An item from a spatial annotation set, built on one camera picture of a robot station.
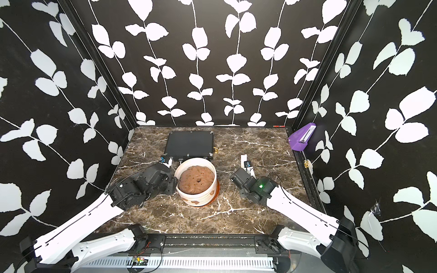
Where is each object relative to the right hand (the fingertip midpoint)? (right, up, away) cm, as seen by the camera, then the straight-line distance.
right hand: (245, 182), depth 78 cm
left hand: (-32, +3, -6) cm, 32 cm away
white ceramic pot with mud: (-24, 0, +4) cm, 24 cm away
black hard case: (-36, +17, +27) cm, 48 cm away
